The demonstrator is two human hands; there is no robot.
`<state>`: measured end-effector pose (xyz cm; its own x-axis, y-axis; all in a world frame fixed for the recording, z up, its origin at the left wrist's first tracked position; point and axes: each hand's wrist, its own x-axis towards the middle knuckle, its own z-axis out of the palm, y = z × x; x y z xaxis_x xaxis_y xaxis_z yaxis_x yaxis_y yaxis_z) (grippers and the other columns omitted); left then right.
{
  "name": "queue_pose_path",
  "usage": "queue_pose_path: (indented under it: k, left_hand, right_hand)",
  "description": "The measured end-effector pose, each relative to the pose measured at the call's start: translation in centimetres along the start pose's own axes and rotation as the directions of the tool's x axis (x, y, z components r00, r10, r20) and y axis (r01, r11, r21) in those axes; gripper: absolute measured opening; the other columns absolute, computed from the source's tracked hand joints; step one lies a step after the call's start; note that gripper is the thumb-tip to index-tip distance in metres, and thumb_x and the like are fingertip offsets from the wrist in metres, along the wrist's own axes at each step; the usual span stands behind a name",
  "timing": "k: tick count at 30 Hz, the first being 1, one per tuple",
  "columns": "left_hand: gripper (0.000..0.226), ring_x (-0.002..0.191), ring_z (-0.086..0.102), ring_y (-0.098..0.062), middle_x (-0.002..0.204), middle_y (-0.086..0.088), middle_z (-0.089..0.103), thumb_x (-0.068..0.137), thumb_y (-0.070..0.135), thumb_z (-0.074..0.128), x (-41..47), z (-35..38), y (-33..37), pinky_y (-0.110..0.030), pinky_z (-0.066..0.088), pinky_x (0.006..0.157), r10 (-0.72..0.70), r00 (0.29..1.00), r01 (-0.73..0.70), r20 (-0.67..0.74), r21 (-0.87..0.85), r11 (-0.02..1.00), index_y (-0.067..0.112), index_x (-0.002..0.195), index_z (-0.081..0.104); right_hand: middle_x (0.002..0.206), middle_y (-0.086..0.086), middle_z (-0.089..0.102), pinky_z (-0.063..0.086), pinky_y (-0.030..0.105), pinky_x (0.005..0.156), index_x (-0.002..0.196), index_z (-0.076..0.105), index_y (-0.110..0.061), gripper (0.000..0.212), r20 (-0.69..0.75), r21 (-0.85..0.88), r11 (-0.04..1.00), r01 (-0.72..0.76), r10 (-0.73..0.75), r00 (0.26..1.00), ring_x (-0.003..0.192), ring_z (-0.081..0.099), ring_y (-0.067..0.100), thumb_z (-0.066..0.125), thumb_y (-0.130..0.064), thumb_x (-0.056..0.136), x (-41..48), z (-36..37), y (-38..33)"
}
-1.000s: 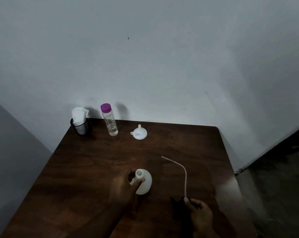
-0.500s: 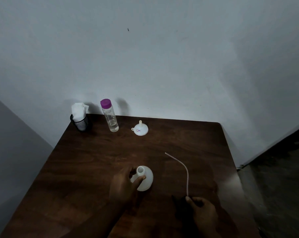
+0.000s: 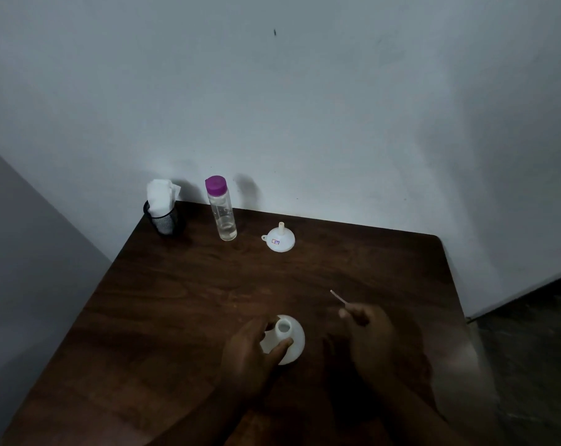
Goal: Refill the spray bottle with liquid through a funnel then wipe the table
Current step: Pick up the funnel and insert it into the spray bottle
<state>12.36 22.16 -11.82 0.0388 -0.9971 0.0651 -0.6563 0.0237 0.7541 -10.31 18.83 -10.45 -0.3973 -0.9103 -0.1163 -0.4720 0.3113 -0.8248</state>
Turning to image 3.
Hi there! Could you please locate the dark wooden table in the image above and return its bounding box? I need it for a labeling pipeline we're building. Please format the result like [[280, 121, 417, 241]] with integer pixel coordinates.
[[1, 201, 500, 446]]

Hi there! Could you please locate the black cup with tissues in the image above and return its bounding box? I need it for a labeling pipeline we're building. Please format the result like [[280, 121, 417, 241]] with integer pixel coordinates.
[[146, 178, 182, 234]]

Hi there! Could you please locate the person's right forearm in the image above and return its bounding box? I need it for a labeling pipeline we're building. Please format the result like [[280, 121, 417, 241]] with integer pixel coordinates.
[[368, 371, 476, 446]]

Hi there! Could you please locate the person's right hand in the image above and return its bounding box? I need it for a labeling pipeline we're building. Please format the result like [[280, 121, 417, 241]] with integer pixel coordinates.
[[338, 301, 398, 387]]

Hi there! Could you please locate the clear plastic water bottle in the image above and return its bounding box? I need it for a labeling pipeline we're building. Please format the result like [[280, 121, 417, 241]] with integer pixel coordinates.
[[207, 190, 238, 242]]

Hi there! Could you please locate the person's left hand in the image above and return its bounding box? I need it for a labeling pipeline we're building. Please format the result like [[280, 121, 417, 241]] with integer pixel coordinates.
[[217, 315, 294, 401]]

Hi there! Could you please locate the white spray bottle body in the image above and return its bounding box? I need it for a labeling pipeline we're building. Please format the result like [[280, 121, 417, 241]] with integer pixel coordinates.
[[260, 314, 306, 366]]

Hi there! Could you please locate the white plastic funnel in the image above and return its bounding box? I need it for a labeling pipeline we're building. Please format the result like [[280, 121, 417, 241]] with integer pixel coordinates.
[[261, 221, 296, 253]]

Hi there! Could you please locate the black spray head with tube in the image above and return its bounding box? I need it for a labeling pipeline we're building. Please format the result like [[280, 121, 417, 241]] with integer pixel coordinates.
[[329, 289, 370, 326]]

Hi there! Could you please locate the black mesh cup holder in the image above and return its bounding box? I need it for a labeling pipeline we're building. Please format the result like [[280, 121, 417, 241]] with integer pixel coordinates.
[[142, 200, 179, 235]]

